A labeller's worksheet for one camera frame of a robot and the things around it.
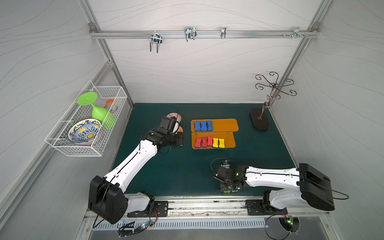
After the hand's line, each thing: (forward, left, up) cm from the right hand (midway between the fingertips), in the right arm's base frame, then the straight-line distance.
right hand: (221, 184), depth 81 cm
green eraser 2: (-4, -6, +2) cm, 7 cm away
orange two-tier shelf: (+28, -1, +14) cm, 31 cm away
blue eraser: (+29, +15, +16) cm, 36 cm away
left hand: (+18, +22, +18) cm, 33 cm away
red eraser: (+25, +14, +2) cm, 29 cm away
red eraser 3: (+26, +6, +3) cm, 27 cm away
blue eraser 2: (+28, +11, +16) cm, 34 cm away
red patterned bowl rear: (+47, +31, +3) cm, 57 cm away
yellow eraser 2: (+25, -1, +2) cm, 25 cm away
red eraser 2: (+25, +10, +3) cm, 27 cm away
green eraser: (-5, -2, +4) cm, 6 cm away
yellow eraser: (+25, +3, +2) cm, 25 cm away
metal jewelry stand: (+44, -33, 0) cm, 55 cm away
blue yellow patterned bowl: (+8, +62, +36) cm, 72 cm away
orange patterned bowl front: (+34, +27, +4) cm, 43 cm away
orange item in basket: (+30, +62, +32) cm, 76 cm away
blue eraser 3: (+28, +7, +16) cm, 33 cm away
